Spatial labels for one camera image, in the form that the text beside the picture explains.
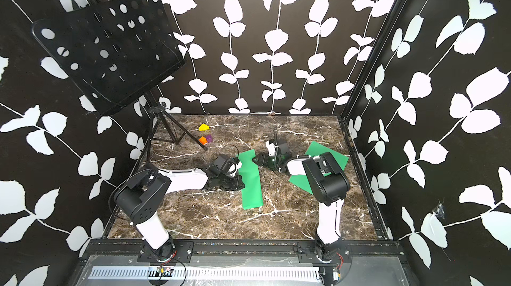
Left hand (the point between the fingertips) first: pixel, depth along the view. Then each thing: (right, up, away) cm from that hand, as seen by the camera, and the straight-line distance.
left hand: (245, 184), depth 91 cm
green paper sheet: (+37, +15, +16) cm, 43 cm away
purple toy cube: (-21, +21, +16) cm, 34 cm away
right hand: (+4, +11, +5) cm, 13 cm away
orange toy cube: (-24, +20, +16) cm, 35 cm away
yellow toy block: (-26, +27, +23) cm, 44 cm away
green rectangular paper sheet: (+3, -4, -2) cm, 5 cm away
